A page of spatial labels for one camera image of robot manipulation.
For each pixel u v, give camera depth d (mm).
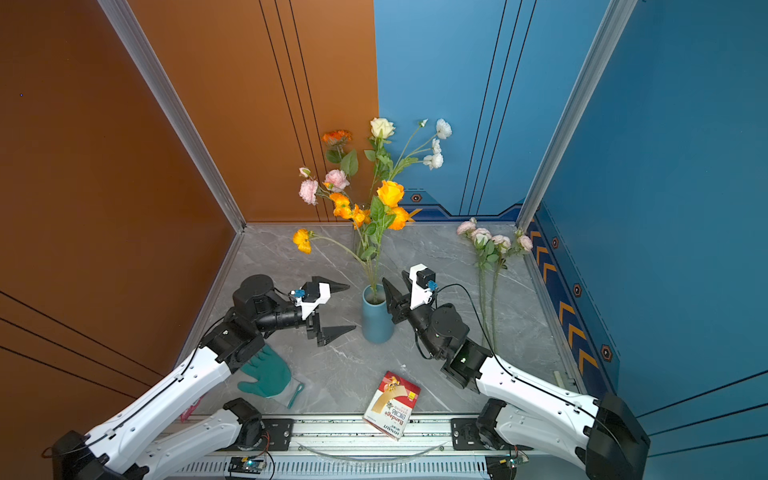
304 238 791
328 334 632
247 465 705
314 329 614
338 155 939
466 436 725
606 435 398
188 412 478
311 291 535
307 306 559
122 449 398
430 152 891
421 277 568
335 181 892
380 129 889
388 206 686
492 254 1050
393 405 744
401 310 600
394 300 610
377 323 792
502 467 706
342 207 749
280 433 736
